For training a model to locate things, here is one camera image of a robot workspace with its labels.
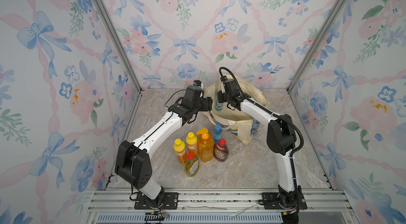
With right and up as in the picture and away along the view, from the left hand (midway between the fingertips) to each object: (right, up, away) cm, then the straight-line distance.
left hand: (208, 99), depth 83 cm
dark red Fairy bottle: (+6, -26, -5) cm, 27 cm away
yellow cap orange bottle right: (-8, -20, -11) cm, 24 cm away
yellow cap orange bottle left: (-13, -22, -12) cm, 28 cm away
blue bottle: (+5, -18, +1) cm, 18 cm away
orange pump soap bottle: (-1, -23, -5) cm, 24 cm away
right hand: (+9, +5, +16) cm, 19 cm away
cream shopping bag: (+17, -14, -6) cm, 23 cm away
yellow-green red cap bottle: (-8, -31, -10) cm, 33 cm away
